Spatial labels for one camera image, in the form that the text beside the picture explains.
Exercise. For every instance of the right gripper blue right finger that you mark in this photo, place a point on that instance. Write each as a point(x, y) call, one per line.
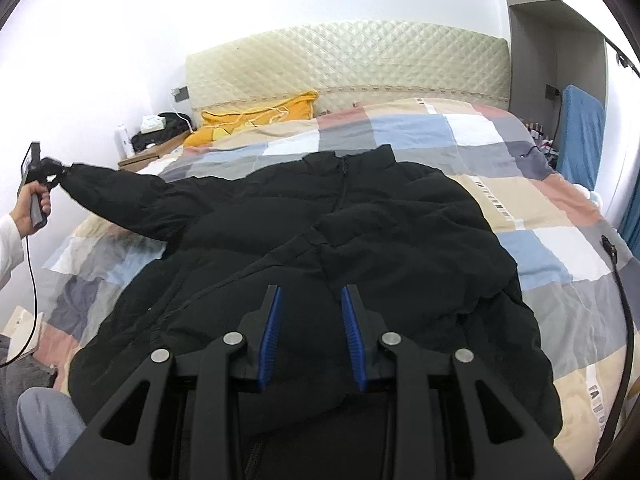
point(362, 328)

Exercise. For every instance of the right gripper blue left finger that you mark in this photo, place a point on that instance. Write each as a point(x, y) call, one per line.
point(260, 330)

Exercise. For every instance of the black puffer jacket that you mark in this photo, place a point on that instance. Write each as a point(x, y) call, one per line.
point(413, 241)

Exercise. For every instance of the white sleeve left forearm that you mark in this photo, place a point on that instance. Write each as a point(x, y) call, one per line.
point(11, 249)

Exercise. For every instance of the person's left hand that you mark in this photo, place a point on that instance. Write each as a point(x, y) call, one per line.
point(32, 208)

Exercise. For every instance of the white spray bottle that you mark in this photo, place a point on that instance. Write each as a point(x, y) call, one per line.
point(124, 141)

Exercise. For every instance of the wooden nightstand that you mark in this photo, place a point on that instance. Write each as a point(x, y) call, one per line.
point(145, 157)

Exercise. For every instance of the white tissue box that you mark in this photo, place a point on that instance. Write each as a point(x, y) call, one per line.
point(152, 123)

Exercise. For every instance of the black bag on nightstand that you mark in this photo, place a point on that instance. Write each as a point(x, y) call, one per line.
point(175, 124)

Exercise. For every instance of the white paper on floor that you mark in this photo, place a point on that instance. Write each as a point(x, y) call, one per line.
point(23, 331)

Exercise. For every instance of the yellow pillow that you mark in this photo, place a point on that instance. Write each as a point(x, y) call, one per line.
point(219, 125)

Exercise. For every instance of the grey blanket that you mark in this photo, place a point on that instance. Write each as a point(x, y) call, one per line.
point(16, 378)

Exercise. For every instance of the plaid patchwork bed quilt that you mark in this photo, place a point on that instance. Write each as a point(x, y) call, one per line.
point(576, 274)

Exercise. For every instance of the cream quilted headboard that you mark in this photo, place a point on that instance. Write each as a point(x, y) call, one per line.
point(366, 62)

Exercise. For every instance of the bottles on side shelf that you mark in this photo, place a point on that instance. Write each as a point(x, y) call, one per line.
point(542, 141)

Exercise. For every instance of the blue curtain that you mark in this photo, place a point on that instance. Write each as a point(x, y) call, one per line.
point(630, 225)

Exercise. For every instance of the grey white wardrobe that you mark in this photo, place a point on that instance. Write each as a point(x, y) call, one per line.
point(555, 43)

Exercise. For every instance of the wall power socket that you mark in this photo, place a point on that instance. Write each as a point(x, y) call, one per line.
point(180, 94)

